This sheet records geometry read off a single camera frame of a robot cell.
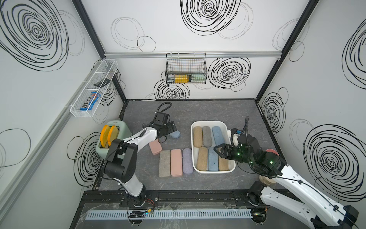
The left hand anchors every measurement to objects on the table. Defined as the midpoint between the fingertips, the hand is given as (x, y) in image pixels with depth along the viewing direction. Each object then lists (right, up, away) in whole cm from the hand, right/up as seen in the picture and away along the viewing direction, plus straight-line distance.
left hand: (169, 128), depth 94 cm
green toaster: (-25, -2, -12) cm, 28 cm away
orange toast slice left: (-32, -1, -21) cm, 38 cm away
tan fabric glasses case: (+19, -5, 0) cm, 19 cm away
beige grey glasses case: (-2, -19, -12) cm, 23 cm away
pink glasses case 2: (+5, -20, -9) cm, 23 cm away
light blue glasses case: (+27, -18, -9) cm, 34 cm away
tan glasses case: (+33, -20, -12) cm, 40 cm away
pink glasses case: (-9, -11, -3) cm, 15 cm away
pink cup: (+60, -11, -14) cm, 62 cm away
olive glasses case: (+20, -19, -12) cm, 30 cm away
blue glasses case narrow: (+4, -4, +1) cm, 6 cm away
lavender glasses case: (+12, -18, -11) cm, 24 cm away
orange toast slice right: (-28, -1, -20) cm, 34 cm away
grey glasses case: (+25, -7, -3) cm, 26 cm away
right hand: (+27, -8, -24) cm, 37 cm away
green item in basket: (+18, +32, -7) cm, 38 cm away
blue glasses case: (+32, -5, +1) cm, 33 cm away
